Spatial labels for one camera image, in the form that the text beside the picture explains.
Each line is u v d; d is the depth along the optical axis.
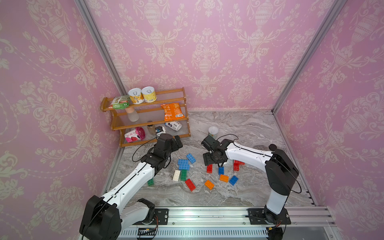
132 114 0.96
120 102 0.83
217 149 0.65
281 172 0.47
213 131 1.00
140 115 1.00
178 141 0.75
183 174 0.87
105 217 0.39
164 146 0.60
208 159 0.79
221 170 0.89
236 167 0.89
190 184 0.83
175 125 1.03
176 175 0.86
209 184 0.83
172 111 0.97
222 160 0.65
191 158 0.94
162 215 0.75
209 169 0.89
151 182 0.84
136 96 0.83
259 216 0.74
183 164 0.90
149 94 0.83
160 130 0.72
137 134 0.97
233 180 0.85
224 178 0.85
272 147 0.89
